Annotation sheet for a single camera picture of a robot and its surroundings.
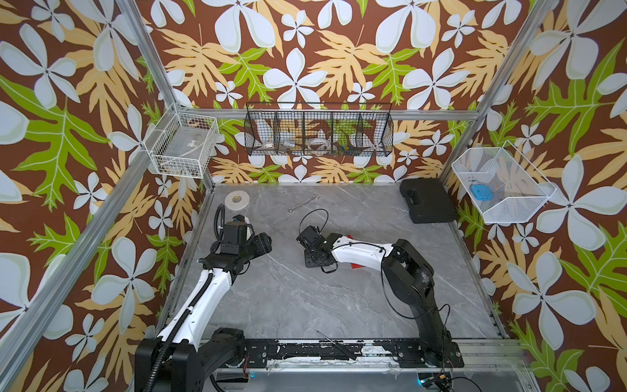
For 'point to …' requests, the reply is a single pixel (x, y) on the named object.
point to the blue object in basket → (482, 192)
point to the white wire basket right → (519, 189)
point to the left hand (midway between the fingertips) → (264, 238)
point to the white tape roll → (237, 200)
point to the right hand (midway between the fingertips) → (309, 259)
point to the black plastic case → (428, 200)
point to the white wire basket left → (182, 144)
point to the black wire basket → (338, 129)
